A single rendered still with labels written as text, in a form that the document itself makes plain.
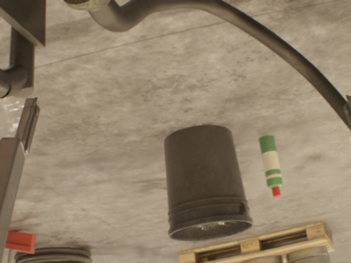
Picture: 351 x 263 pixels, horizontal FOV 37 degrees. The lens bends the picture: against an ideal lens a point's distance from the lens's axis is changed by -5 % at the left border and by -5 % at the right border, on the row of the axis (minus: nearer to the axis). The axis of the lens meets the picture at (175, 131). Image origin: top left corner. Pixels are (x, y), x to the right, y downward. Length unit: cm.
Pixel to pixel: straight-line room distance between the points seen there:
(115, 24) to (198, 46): 94
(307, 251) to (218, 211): 258
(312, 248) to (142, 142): 258
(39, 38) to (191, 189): 146
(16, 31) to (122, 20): 13
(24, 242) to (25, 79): 283
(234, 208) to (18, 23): 151
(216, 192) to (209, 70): 47
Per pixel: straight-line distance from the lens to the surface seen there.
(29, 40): 51
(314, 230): 420
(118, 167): 233
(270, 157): 218
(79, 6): 54
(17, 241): 332
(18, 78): 48
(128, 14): 60
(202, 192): 191
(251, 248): 427
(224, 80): 172
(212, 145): 198
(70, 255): 383
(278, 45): 99
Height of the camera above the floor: 78
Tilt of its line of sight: 23 degrees down
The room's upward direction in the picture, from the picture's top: 173 degrees clockwise
